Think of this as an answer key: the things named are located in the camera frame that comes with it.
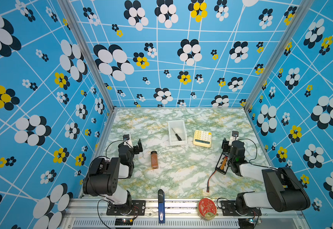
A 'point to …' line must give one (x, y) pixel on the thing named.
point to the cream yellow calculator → (202, 139)
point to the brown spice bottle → (154, 158)
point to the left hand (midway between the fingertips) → (133, 139)
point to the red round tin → (207, 208)
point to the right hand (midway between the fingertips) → (232, 139)
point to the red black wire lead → (209, 180)
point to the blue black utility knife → (161, 206)
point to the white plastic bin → (177, 132)
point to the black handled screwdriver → (177, 136)
